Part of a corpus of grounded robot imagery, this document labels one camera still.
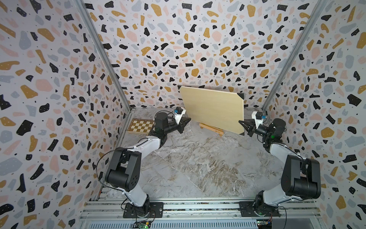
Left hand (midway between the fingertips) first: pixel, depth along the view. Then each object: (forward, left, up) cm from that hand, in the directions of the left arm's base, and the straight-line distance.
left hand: (191, 118), depth 84 cm
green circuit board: (-49, +24, -24) cm, 59 cm away
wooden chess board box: (+11, +38, -21) cm, 44 cm away
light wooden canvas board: (-2, -17, +9) cm, 20 cm away
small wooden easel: (+6, -16, -19) cm, 25 cm away
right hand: (-3, -29, 0) cm, 30 cm away
